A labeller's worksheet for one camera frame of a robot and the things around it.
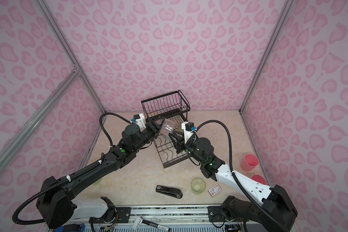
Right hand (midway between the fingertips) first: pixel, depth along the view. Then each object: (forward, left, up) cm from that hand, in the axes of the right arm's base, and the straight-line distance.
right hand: (171, 134), depth 70 cm
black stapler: (-20, -1, -25) cm, 32 cm away
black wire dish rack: (+30, +2, -11) cm, 32 cm away
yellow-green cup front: (-15, -14, -29) cm, 35 cm away
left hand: (+6, +3, +3) cm, 7 cm away
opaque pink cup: (-4, -43, -21) cm, 48 cm away
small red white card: (-17, -23, -29) cm, 41 cm away
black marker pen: (-33, +15, -25) cm, 44 cm away
